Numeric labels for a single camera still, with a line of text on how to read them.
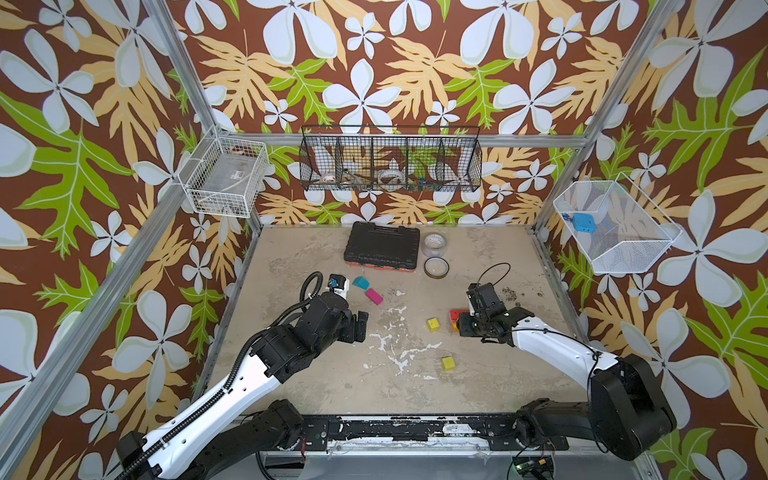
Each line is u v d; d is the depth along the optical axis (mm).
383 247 1088
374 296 1005
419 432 750
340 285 626
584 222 862
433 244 1147
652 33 706
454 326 890
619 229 817
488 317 675
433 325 908
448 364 836
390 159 984
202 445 417
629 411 415
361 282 1035
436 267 1078
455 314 922
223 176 862
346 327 629
